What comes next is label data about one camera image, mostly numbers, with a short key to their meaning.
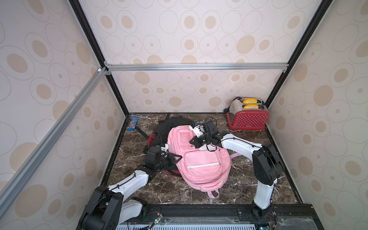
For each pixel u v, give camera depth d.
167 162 0.74
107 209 0.41
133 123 1.12
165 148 0.80
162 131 1.00
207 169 0.82
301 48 0.82
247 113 0.97
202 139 0.78
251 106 0.97
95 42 0.80
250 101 1.00
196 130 0.82
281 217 0.73
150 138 1.00
